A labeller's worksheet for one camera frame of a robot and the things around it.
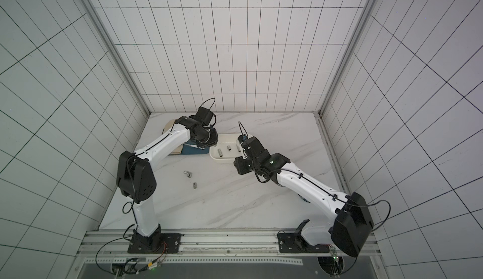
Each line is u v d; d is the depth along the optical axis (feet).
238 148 3.30
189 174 3.02
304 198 2.65
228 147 3.35
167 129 3.62
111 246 2.13
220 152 3.29
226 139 3.59
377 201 1.30
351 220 1.28
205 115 2.34
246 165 2.19
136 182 1.56
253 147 1.91
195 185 2.90
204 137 2.47
